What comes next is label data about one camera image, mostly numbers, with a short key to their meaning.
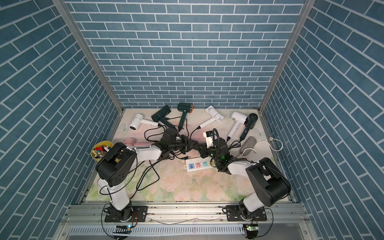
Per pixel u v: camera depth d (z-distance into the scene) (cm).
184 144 81
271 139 105
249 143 99
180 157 94
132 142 101
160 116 109
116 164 51
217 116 109
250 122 105
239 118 112
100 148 83
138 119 108
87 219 75
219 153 69
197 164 89
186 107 120
